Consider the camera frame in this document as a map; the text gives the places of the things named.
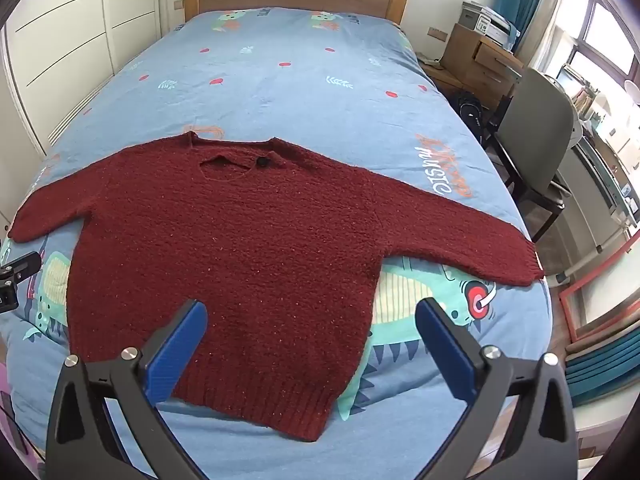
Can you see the stack of teal cushions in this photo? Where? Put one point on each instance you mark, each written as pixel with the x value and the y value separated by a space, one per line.
pixel 607 360

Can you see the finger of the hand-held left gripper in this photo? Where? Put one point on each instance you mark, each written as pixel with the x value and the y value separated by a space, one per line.
pixel 22 265

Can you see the dark red knit sweater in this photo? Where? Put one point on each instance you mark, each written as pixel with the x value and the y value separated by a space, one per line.
pixel 240 240

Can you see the white printer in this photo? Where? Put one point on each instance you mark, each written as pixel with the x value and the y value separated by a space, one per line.
pixel 487 20

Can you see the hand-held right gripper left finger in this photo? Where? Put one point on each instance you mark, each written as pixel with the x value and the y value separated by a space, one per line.
pixel 175 355

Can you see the white wardrobe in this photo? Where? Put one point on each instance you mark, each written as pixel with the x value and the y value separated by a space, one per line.
pixel 60 35

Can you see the wall socket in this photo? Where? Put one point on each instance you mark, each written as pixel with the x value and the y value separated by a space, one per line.
pixel 179 4
pixel 437 35

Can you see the wooden drawer cabinet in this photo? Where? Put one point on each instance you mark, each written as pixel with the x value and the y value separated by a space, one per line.
pixel 480 55

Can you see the blue dinosaur print bedspread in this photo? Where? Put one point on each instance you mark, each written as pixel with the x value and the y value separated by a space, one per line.
pixel 310 90

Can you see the grey chair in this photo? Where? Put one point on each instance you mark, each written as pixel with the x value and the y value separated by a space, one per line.
pixel 537 125

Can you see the black bag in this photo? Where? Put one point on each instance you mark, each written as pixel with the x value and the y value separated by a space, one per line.
pixel 470 110

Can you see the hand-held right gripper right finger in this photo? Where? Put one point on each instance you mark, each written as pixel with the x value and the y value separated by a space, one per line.
pixel 445 355

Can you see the white desk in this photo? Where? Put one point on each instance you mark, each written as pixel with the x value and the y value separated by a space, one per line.
pixel 605 180

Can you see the window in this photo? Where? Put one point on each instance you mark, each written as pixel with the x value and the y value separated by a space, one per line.
pixel 600 35

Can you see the red framed board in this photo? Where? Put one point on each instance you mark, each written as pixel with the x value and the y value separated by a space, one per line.
pixel 595 280

